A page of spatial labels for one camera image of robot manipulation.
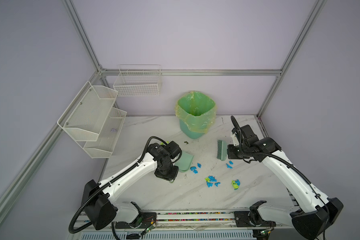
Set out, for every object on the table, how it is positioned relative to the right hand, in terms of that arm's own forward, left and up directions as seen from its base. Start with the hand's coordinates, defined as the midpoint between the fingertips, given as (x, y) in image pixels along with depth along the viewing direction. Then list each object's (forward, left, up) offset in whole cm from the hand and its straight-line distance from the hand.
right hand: (227, 151), depth 75 cm
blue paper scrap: (0, +17, -20) cm, 26 cm away
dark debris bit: (+20, +22, -20) cm, 36 cm away
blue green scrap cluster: (-6, +6, -20) cm, 22 cm away
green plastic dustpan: (-2, +22, -9) cm, 24 cm away
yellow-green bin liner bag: (+40, +14, -8) cm, 43 cm away
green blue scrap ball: (-9, -7, -20) cm, 23 cm away
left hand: (-13, +29, -6) cm, 32 cm away
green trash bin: (+20, +22, -6) cm, 30 cm away
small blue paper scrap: (+3, +13, -20) cm, 24 cm away
